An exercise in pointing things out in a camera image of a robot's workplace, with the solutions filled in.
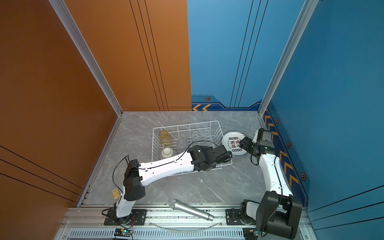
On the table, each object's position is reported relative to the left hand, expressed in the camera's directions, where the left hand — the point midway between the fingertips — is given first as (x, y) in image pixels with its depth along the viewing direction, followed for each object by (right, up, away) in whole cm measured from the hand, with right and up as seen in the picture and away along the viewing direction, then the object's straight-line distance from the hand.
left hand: (209, 152), depth 77 cm
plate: (+17, +4, +23) cm, 29 cm away
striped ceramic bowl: (-25, -2, +12) cm, 27 cm away
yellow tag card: (-50, -23, +3) cm, 55 cm away
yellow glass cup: (-28, +4, +25) cm, 38 cm away
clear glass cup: (-16, +2, +12) cm, 20 cm away
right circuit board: (+19, -37, -7) cm, 42 cm away
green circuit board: (-42, -37, -6) cm, 57 cm away
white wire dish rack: (-1, +8, +22) cm, 23 cm away
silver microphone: (-17, -26, -3) cm, 31 cm away
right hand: (+21, +3, +8) cm, 23 cm away
